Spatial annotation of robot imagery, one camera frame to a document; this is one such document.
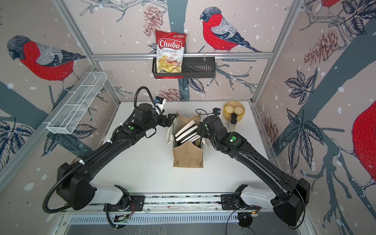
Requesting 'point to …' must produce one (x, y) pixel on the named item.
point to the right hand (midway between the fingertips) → (203, 125)
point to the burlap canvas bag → (186, 154)
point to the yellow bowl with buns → (231, 107)
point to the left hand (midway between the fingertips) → (172, 109)
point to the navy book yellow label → (198, 143)
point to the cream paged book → (191, 125)
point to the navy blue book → (187, 134)
